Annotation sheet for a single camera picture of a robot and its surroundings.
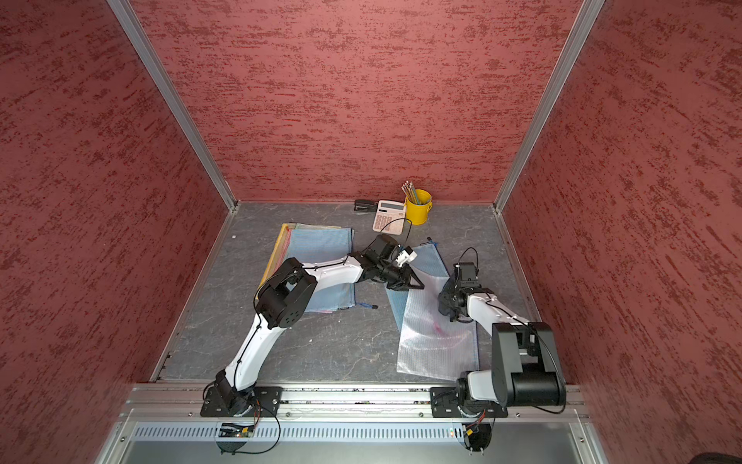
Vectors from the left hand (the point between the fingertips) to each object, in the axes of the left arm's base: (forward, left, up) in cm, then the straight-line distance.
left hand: (421, 291), depth 88 cm
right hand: (0, -9, -6) cm, 11 cm away
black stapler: (+41, +20, -4) cm, 46 cm away
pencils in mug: (+37, +2, +8) cm, 38 cm away
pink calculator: (+35, +9, -4) cm, 36 cm away
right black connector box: (-36, -13, -10) cm, 40 cm away
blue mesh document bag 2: (+17, -5, -5) cm, 18 cm away
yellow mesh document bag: (+18, +51, -5) cm, 54 cm away
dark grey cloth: (-5, -7, 0) cm, 9 cm away
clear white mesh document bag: (-14, -2, -5) cm, 15 cm away
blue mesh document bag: (+23, +36, -7) cm, 43 cm away
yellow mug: (+35, -2, -2) cm, 35 cm away
